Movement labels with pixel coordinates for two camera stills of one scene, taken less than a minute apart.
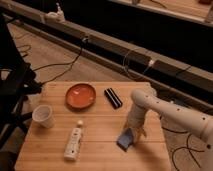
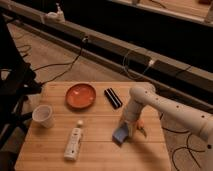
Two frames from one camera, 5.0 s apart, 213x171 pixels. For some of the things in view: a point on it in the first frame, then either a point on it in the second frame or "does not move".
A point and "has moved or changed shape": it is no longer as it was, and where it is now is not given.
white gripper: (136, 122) → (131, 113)
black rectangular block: (113, 98) does not move
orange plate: (80, 96) does not move
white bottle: (72, 146) does not move
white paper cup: (43, 116) does not move
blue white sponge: (125, 139) has moved or changed shape
